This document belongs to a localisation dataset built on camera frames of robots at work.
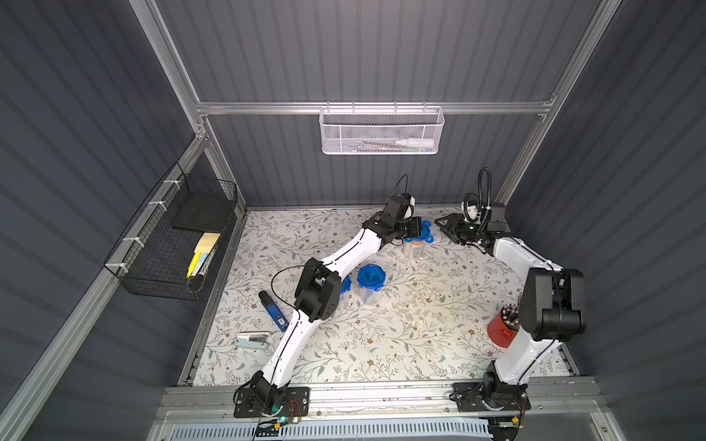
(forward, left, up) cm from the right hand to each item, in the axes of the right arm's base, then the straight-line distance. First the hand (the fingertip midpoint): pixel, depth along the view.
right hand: (442, 223), depth 91 cm
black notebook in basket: (-4, +76, +10) cm, 76 cm away
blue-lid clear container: (-24, +32, -5) cm, 40 cm away
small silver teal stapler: (-34, +61, -16) cm, 71 cm away
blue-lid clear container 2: (-18, +24, -7) cm, 31 cm away
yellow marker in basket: (-23, +71, +10) cm, 76 cm away
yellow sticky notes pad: (-16, +71, +9) cm, 73 cm away
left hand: (-2, +4, -2) cm, 5 cm away
